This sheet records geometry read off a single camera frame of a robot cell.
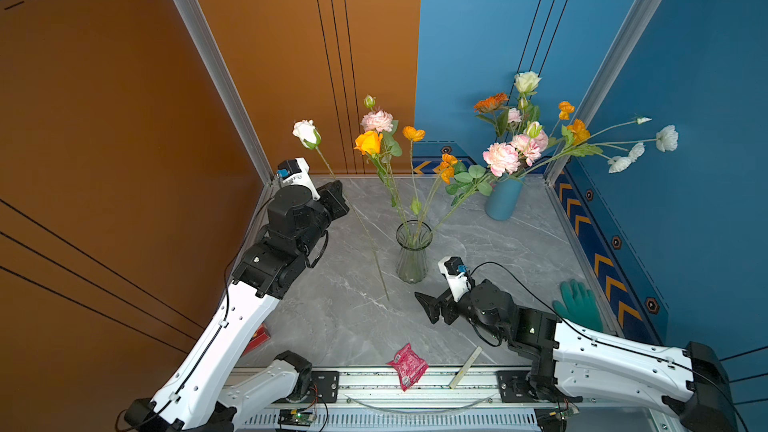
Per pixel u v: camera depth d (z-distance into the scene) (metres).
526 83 0.85
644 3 0.76
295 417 0.71
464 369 0.77
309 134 0.61
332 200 0.55
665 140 0.70
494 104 0.83
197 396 0.37
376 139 0.71
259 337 0.78
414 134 0.79
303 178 0.55
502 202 1.02
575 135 0.80
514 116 0.89
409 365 0.76
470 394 0.73
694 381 0.41
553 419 0.70
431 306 0.62
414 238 0.82
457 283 0.62
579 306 0.87
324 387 0.73
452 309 0.63
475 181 0.64
